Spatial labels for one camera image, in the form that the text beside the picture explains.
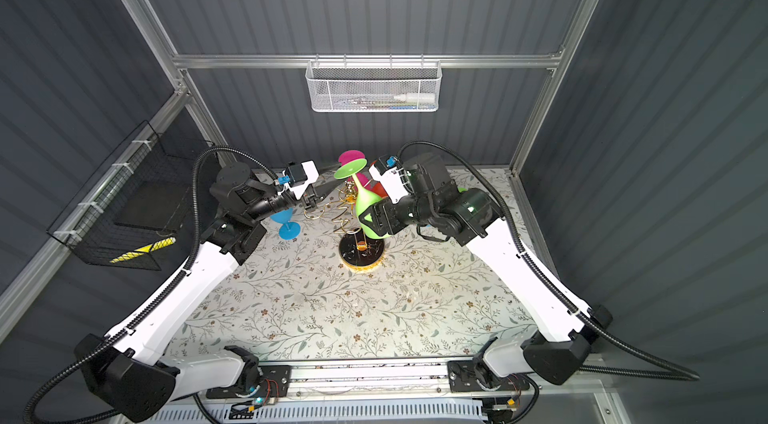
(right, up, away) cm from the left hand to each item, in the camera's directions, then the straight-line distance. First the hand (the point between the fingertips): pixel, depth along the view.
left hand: (342, 165), depth 60 cm
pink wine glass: (-2, +5, +22) cm, 23 cm away
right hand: (+6, -10, +4) cm, 13 cm away
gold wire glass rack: (-1, -25, +37) cm, 45 cm away
